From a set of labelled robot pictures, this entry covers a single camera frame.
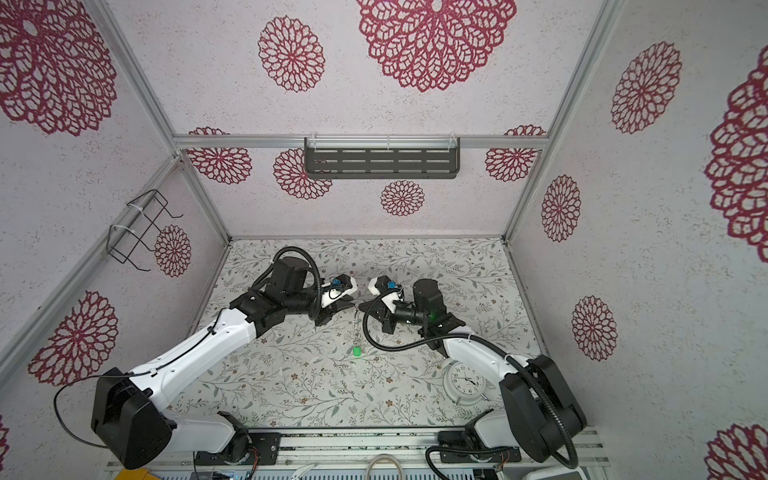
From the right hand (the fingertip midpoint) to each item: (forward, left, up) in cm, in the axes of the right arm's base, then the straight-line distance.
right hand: (361, 302), depth 77 cm
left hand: (0, +4, -1) cm, 4 cm away
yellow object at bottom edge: (-37, +51, -18) cm, 65 cm away
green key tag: (-4, +3, -20) cm, 21 cm away
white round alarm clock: (-13, -28, -19) cm, 36 cm away
